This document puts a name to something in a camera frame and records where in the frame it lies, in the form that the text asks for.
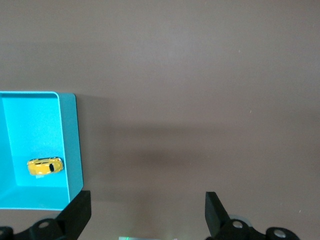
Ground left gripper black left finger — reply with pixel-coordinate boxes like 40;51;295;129
0;190;92;240

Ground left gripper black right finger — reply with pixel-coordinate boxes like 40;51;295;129
204;191;300;240

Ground yellow beetle toy car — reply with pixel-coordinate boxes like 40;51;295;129
26;156;64;176

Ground turquoise plastic bin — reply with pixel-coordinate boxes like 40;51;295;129
0;91;84;212

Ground brown table cover sheet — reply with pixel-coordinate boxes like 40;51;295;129
0;0;320;240

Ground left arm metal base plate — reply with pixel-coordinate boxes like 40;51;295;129
118;234;181;240

